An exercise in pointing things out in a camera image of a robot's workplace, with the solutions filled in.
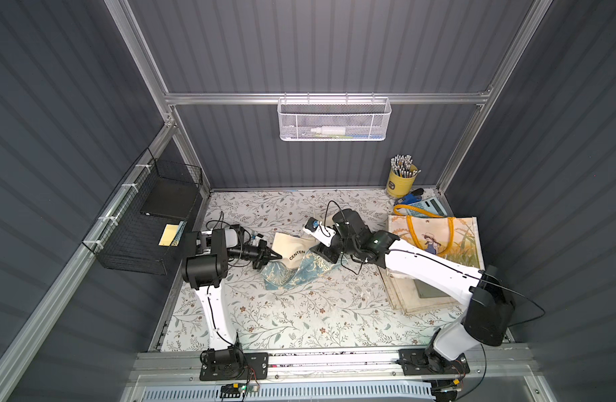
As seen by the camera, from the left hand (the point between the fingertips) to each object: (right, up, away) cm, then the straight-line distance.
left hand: (281, 259), depth 95 cm
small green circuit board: (-11, -33, -25) cm, 42 cm away
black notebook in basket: (-34, +23, -14) cm, 43 cm away
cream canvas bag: (+44, -11, -10) cm, 47 cm away
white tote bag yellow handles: (+64, +9, -6) cm, 65 cm away
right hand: (+13, +8, -17) cm, 23 cm away
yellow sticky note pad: (-31, +11, -21) cm, 39 cm away
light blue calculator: (+66, +21, +17) cm, 72 cm away
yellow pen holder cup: (+50, +33, +10) cm, 61 cm away
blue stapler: (+59, +25, +20) cm, 67 cm away
